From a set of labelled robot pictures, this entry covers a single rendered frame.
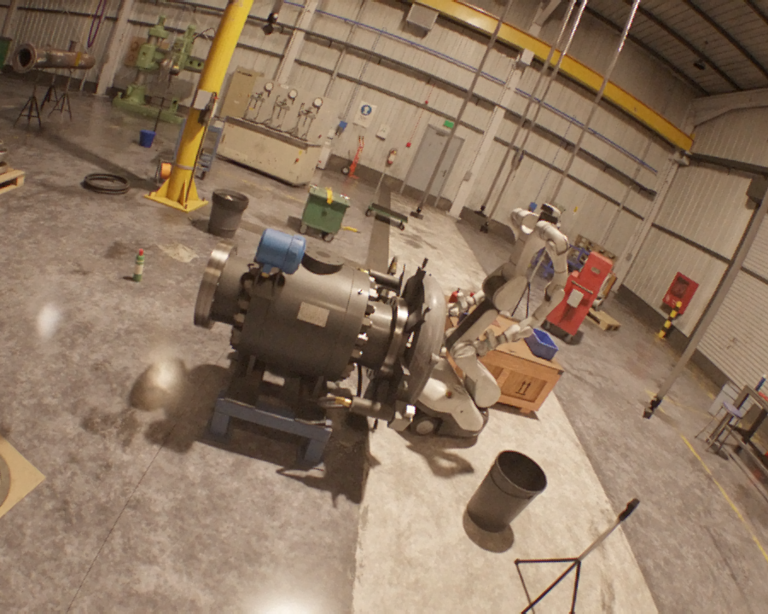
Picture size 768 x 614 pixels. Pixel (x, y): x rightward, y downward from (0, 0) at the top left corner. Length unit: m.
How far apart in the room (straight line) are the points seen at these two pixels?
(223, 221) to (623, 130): 12.46
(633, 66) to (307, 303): 13.91
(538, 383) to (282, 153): 6.05
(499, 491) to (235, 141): 7.50
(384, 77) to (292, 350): 11.33
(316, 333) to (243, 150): 6.69
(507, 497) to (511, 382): 1.40
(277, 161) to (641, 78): 11.40
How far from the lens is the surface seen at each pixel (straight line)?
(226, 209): 4.46
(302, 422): 2.05
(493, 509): 2.31
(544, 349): 3.50
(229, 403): 2.04
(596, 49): 14.43
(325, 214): 5.37
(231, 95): 13.12
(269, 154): 8.11
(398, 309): 2.09
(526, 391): 3.55
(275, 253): 1.76
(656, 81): 15.38
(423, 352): 1.91
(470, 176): 12.50
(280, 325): 1.90
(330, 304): 1.91
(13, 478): 2.01
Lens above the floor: 1.57
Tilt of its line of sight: 22 degrees down
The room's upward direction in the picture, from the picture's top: 23 degrees clockwise
